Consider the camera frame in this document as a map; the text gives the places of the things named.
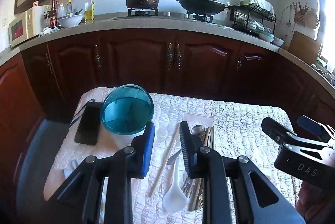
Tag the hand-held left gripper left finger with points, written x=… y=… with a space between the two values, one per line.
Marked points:
x=148 y=150

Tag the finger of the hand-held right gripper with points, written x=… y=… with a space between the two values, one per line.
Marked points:
x=277 y=132
x=308 y=125

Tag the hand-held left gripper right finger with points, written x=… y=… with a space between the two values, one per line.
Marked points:
x=187 y=150

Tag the steel table knife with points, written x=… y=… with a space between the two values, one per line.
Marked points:
x=172 y=159

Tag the round metal spoon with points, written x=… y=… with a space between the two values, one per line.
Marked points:
x=198 y=130

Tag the teal rimmed utensil holder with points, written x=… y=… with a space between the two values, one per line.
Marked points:
x=123 y=114

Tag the white plastic spoon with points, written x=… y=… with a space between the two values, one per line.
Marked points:
x=174 y=197

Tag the person's right hand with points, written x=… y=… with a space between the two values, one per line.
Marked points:
x=308 y=200

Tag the dark wooden chopstick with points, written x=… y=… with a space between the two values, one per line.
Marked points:
x=213 y=135

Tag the steel fork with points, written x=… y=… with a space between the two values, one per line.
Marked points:
x=188 y=186

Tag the white quilted table cover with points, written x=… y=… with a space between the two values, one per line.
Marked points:
x=235 y=129

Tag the black smartphone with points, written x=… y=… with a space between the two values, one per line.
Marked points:
x=87 y=127

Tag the wooden cutting board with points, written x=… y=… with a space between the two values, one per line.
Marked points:
x=305 y=48

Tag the white glove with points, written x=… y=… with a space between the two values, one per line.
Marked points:
x=68 y=169

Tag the small white bowl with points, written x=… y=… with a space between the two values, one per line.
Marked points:
x=278 y=41

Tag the red wooden base cabinets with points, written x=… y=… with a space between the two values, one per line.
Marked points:
x=136 y=61

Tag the stack of pale bowls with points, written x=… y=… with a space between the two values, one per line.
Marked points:
x=267 y=36

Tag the round woven trivet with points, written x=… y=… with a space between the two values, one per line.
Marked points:
x=314 y=19

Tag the blue grey chair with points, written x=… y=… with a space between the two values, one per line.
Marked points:
x=39 y=161

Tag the speckled stone countertop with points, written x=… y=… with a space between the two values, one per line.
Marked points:
x=157 y=25

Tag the white cloth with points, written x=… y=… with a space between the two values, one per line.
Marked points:
x=257 y=1

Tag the gas stove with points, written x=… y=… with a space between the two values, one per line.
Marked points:
x=142 y=13

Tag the black wok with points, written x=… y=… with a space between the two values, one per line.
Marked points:
x=201 y=5

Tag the large white bowl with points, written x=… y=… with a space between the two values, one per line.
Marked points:
x=70 y=21

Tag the yellow cooking oil bottle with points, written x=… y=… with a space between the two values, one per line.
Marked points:
x=89 y=10

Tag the clear bottle yellow cap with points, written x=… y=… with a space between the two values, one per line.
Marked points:
x=69 y=8

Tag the small clear bottle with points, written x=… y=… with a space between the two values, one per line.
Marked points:
x=61 y=11

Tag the dark sauce bottle red label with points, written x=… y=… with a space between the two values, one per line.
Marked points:
x=53 y=17

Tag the white microwave oven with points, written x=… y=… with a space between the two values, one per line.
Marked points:
x=23 y=26

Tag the wall mounted chopstick holder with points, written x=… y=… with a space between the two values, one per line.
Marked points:
x=300 y=13

